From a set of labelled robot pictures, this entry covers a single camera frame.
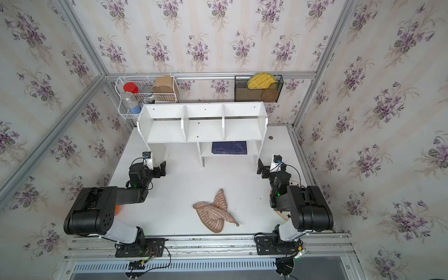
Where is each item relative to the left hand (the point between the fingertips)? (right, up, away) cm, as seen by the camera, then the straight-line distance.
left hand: (159, 162), depth 93 cm
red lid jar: (-15, +40, -1) cm, 43 cm away
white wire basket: (-8, +37, 0) cm, 37 cm away
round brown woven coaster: (+61, +37, +3) cm, 71 cm away
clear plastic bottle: (-13, +31, -2) cm, 33 cm away
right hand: (+60, +2, -3) cm, 60 cm away
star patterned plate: (+66, -24, -11) cm, 71 cm away
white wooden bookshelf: (+34, +17, -18) cm, 42 cm away
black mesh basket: (+46, +38, +5) cm, 60 cm away
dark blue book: (+38, +8, -3) cm, 39 cm away
